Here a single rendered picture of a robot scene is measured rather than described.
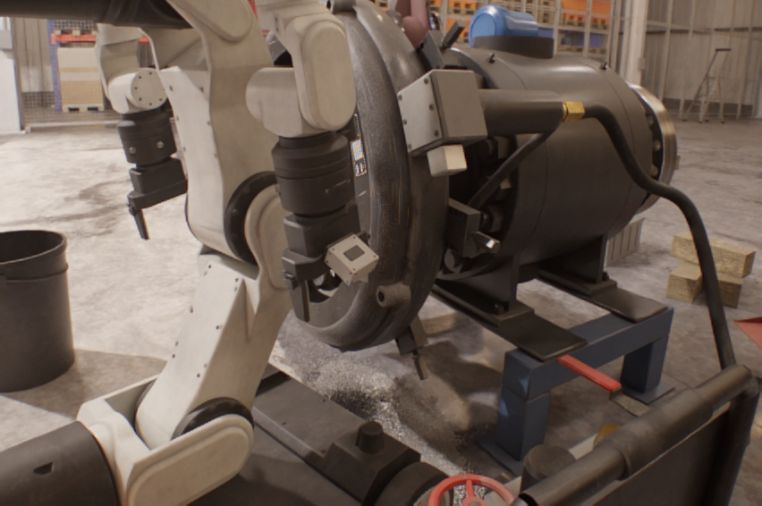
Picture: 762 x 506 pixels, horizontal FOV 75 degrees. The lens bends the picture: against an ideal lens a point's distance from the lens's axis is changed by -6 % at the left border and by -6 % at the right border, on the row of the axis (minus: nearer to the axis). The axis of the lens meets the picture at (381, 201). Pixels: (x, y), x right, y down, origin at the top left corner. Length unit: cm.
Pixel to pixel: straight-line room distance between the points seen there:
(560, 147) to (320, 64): 77
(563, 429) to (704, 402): 93
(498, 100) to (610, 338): 71
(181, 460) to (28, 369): 91
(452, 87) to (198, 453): 63
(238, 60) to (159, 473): 55
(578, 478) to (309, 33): 44
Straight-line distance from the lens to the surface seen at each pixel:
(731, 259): 240
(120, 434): 84
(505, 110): 85
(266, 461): 101
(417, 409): 141
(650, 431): 46
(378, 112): 84
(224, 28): 70
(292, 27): 53
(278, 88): 57
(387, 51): 89
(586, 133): 128
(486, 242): 84
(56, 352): 168
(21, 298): 157
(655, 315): 150
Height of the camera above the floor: 82
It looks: 14 degrees down
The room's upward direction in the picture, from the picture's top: 1 degrees clockwise
